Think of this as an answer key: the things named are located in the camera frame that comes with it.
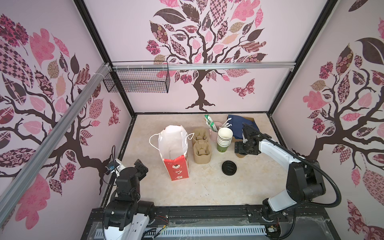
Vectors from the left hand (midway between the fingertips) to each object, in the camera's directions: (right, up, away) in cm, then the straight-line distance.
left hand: (135, 168), depth 69 cm
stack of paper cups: (+47, +14, +22) cm, 54 cm away
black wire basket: (-8, +53, +25) cm, 59 cm away
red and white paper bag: (+15, +11, +20) cm, 27 cm away
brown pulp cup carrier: (+33, +7, +19) cm, 39 cm away
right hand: (+58, +6, +21) cm, 62 cm away
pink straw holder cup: (+41, +15, +28) cm, 52 cm away
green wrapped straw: (+38, +23, +23) cm, 50 cm away
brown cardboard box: (+55, +11, +27) cm, 62 cm away
